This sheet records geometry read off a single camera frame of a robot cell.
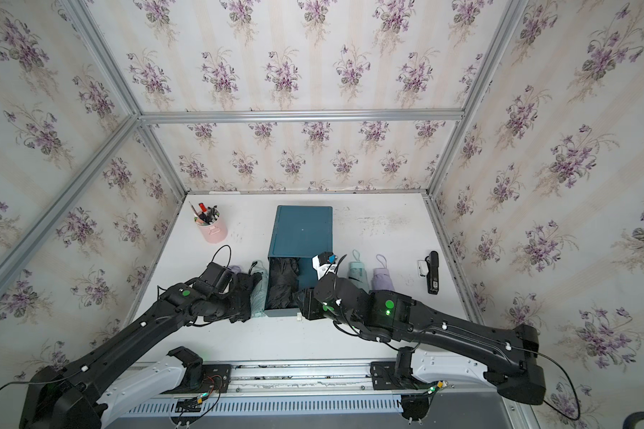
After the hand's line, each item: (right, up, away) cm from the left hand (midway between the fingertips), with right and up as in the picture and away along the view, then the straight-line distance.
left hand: (243, 310), depth 80 cm
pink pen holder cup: (-16, +25, +15) cm, 34 cm away
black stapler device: (+63, +9, +10) cm, 64 cm away
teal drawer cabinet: (+18, +24, 0) cm, 30 cm away
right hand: (+19, +8, -16) cm, 26 cm away
